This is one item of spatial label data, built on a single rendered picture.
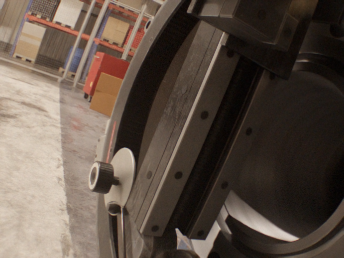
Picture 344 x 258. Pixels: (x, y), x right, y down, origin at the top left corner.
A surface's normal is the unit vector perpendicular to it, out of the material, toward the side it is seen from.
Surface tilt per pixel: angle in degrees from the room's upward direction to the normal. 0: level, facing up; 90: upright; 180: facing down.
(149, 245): 74
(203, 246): 90
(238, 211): 25
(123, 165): 90
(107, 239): 90
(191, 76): 90
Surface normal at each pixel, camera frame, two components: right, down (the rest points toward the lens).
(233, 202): 0.54, -0.65
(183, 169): 0.42, 0.32
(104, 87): 0.11, 0.14
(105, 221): -0.82, -0.26
